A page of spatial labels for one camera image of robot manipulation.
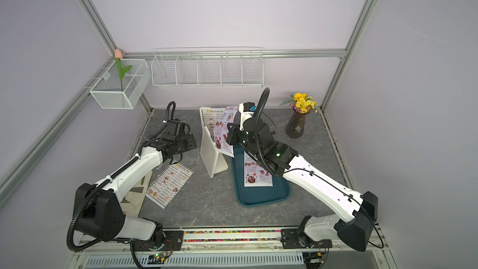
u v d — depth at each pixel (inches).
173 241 29.0
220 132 28.4
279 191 33.9
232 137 22.8
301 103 35.0
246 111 22.7
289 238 29.1
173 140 25.8
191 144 30.8
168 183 35.1
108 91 30.5
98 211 16.2
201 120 38.0
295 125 38.9
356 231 14.6
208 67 39.0
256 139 18.5
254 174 35.9
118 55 35.0
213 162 32.5
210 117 37.6
